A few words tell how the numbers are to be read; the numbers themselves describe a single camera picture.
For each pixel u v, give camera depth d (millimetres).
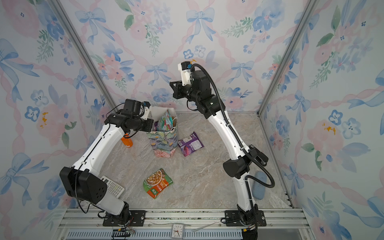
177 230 689
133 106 616
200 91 531
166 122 837
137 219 735
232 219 733
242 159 496
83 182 414
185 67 577
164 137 799
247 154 497
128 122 564
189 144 980
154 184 840
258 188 816
